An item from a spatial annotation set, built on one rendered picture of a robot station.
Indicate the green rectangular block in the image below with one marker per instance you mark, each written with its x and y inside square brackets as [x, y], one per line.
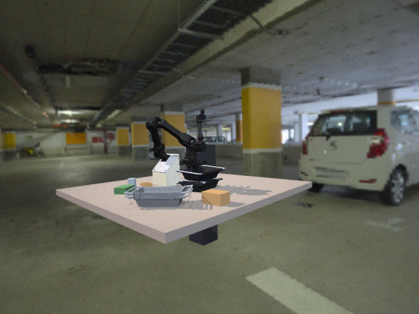
[122, 189]

